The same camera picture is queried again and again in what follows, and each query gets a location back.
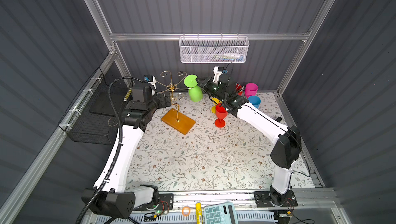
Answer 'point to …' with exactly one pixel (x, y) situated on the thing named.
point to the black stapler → (279, 119)
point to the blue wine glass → (254, 100)
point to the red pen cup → (239, 89)
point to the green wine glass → (195, 93)
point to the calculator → (222, 213)
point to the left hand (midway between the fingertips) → (160, 94)
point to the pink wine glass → (251, 89)
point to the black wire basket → (91, 118)
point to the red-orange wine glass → (221, 113)
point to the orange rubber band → (189, 211)
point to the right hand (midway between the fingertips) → (195, 80)
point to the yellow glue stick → (198, 212)
